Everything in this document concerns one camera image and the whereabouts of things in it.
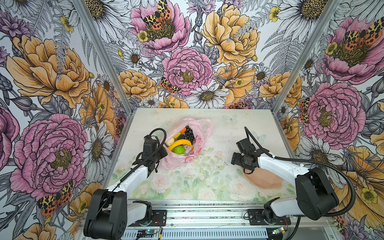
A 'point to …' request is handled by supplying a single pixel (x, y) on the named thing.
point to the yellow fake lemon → (177, 135)
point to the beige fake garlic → (170, 141)
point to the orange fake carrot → (183, 130)
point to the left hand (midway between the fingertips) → (164, 152)
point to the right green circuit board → (278, 230)
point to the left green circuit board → (145, 233)
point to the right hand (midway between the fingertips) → (238, 166)
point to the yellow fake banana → (179, 142)
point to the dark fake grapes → (189, 135)
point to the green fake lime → (179, 149)
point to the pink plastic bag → (202, 129)
